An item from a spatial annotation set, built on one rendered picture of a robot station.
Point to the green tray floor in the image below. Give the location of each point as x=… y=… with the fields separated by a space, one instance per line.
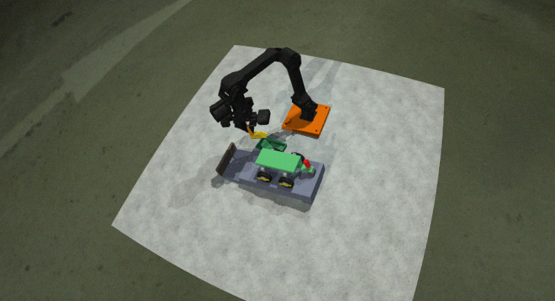
x=270 y=144

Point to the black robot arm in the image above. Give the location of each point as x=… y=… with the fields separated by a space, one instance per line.
x=234 y=84

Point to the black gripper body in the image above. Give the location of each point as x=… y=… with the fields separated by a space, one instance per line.
x=262 y=117

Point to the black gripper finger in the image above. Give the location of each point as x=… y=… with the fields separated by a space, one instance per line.
x=242 y=126
x=252 y=125

